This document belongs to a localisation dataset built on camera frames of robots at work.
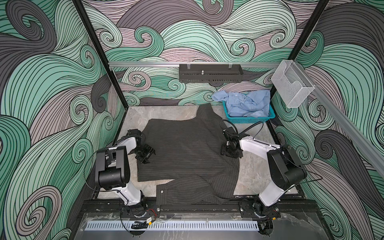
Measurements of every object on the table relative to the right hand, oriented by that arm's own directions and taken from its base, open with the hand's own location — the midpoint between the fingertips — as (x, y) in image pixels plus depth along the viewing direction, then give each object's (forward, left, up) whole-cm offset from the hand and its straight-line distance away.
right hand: (224, 153), depth 93 cm
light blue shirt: (+39, -28, +6) cm, 48 cm away
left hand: (-2, +46, +1) cm, 46 cm away
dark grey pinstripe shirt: (0, +23, 0) cm, 23 cm away
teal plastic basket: (+26, -35, +7) cm, 45 cm away
